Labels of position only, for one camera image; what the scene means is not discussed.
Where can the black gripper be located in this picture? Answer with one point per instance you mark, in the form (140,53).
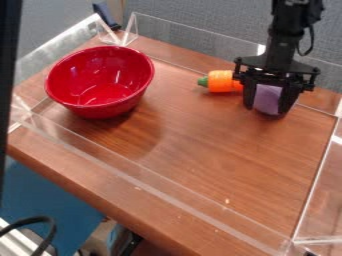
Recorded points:
(275,68)

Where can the purple ball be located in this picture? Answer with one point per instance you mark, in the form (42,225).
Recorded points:
(266,99)

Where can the red plastic bowl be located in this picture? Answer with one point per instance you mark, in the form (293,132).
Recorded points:
(99,82)

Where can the orange toy carrot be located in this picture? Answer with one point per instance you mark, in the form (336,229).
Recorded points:
(218,81)

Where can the clear acrylic tray wall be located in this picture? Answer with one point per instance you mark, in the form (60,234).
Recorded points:
(205,177)

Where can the dark blue clamp handle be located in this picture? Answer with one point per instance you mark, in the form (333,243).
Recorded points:
(102,10)

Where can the dark vertical post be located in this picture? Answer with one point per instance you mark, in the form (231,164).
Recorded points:
(10,31)

